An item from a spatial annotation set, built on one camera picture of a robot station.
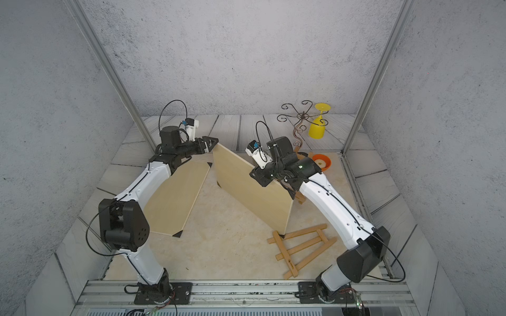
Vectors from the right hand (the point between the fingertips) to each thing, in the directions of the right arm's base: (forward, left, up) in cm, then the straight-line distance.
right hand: (255, 170), depth 73 cm
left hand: (+17, +16, 0) cm, 24 cm away
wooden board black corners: (-9, -6, -7) cm, 13 cm away
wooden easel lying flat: (-21, -12, -27) cm, 36 cm away
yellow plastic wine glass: (+34, -30, -9) cm, 46 cm away
